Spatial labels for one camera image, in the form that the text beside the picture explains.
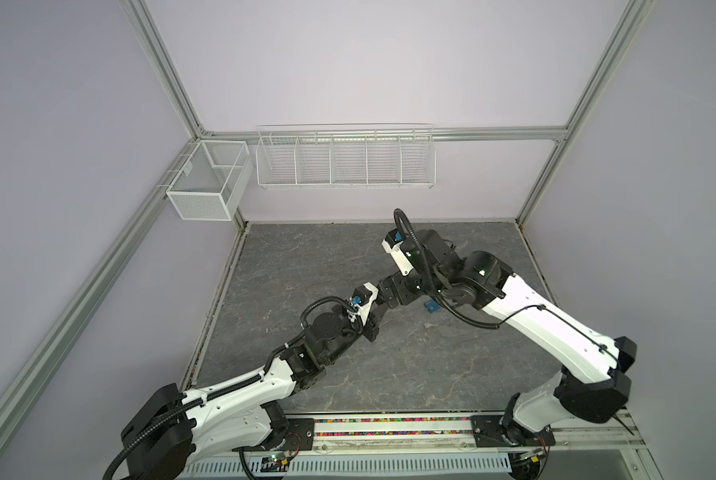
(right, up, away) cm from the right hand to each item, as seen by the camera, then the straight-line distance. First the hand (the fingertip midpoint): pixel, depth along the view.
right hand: (393, 281), depth 68 cm
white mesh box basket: (-61, +32, +34) cm, 76 cm away
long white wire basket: (-14, +39, +31) cm, 52 cm away
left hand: (-2, -5, +3) cm, 6 cm away
